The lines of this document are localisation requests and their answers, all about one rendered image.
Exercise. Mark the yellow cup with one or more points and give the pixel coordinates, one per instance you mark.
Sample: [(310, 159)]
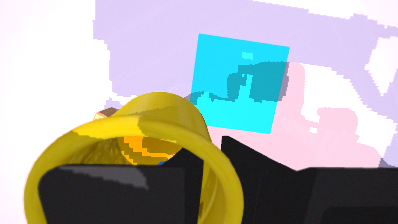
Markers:
[(145, 131)]

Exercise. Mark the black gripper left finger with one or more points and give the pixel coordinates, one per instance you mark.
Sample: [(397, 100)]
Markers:
[(124, 193)]

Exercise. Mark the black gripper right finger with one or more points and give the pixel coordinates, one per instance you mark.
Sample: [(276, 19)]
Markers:
[(277, 194)]

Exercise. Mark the orange flat bar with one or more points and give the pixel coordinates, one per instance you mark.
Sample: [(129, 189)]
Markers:
[(105, 113)]

